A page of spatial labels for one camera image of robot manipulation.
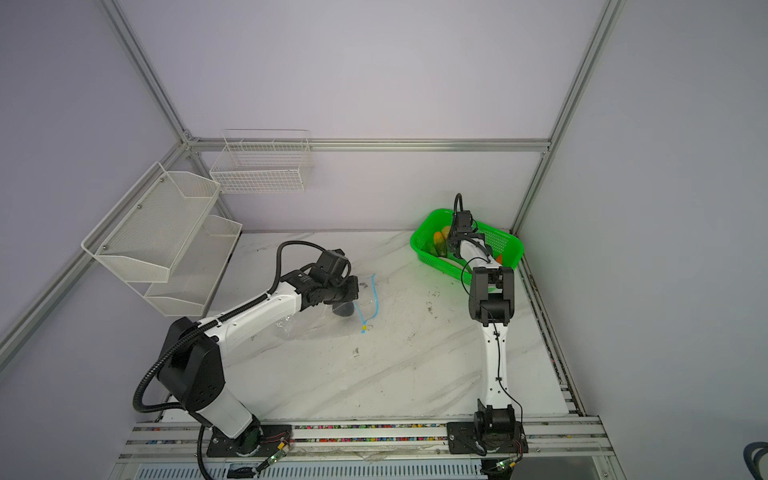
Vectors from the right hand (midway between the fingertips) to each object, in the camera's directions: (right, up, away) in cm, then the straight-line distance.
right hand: (470, 238), depth 111 cm
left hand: (-40, -18, -25) cm, 51 cm away
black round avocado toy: (-44, -24, -19) cm, 54 cm away
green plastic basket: (+11, -2, -1) cm, 12 cm away
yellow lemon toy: (-9, +3, +4) cm, 10 cm away
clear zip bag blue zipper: (-52, -27, -15) cm, 61 cm away
